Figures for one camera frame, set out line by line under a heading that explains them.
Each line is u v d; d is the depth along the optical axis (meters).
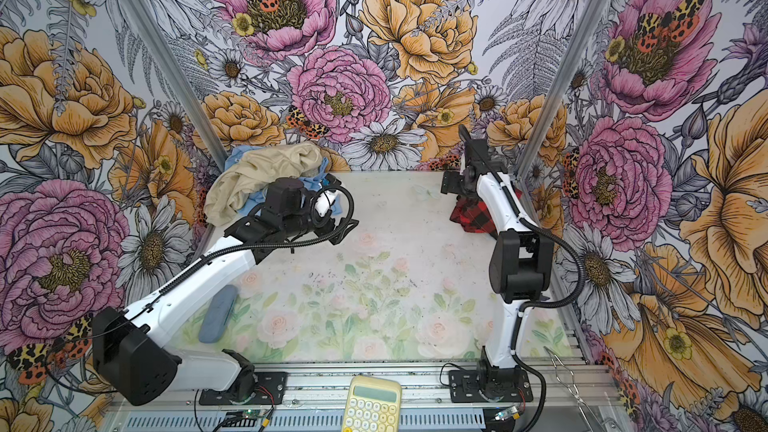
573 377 0.75
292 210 0.61
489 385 0.68
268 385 0.74
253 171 1.05
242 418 0.73
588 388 0.79
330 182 0.66
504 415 0.72
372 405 0.70
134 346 0.39
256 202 1.11
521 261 0.52
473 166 0.69
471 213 1.02
